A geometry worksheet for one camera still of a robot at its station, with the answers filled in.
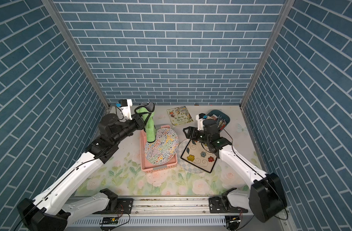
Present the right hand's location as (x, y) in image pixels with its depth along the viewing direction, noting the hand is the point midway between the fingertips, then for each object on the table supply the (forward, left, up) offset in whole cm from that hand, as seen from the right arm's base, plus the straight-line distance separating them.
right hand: (190, 130), depth 81 cm
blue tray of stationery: (+24, -23, -17) cm, 38 cm away
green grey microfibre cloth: (-9, +19, +14) cm, 25 cm away
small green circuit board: (-43, +38, -23) cm, 62 cm away
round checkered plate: (-13, +2, -20) cm, 24 cm away
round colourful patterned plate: (-5, +16, -15) cm, 23 cm away
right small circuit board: (-38, -24, -21) cm, 49 cm away
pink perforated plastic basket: (-16, +25, -19) cm, 35 cm away
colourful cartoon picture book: (+28, +9, -19) cm, 35 cm away
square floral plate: (-5, -6, -19) cm, 20 cm away
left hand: (-5, +17, +17) cm, 25 cm away
